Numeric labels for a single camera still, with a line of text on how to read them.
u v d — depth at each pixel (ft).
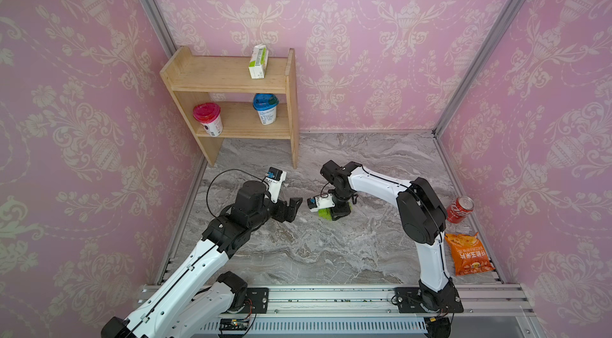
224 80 2.51
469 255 2.56
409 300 2.39
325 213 2.80
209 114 2.73
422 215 1.83
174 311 1.36
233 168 3.54
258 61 2.50
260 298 2.44
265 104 2.88
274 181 2.08
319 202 2.69
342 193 2.59
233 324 2.38
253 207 1.78
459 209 2.74
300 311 2.40
